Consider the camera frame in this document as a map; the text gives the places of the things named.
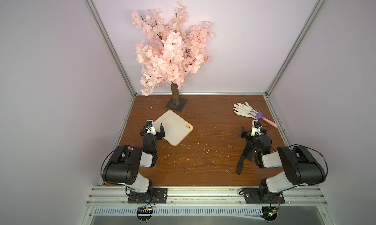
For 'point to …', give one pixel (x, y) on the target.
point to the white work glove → (243, 110)
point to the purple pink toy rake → (259, 116)
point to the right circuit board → (270, 213)
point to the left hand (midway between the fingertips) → (154, 124)
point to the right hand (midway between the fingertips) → (254, 123)
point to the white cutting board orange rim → (176, 128)
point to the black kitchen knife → (248, 153)
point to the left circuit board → (144, 213)
